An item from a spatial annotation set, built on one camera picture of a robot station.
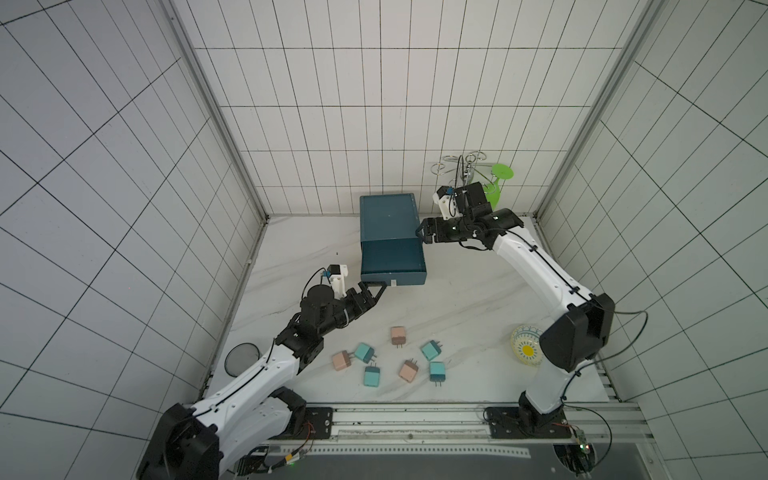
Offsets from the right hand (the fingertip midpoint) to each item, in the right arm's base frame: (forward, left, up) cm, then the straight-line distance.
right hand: (416, 231), depth 82 cm
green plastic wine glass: (+17, -23, +2) cm, 29 cm away
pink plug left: (-30, +20, -22) cm, 42 cm away
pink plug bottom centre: (-30, +1, -24) cm, 39 cm away
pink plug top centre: (-21, +4, -23) cm, 32 cm away
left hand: (-17, +10, -7) cm, 21 cm away
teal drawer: (-6, +6, -6) cm, 10 cm away
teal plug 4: (-30, -7, -25) cm, 40 cm away
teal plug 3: (-25, -6, -23) cm, 34 cm away
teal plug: (-27, +13, -23) cm, 38 cm away
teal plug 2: (-32, +11, -24) cm, 42 cm away
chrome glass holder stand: (+25, -16, +5) cm, 30 cm away
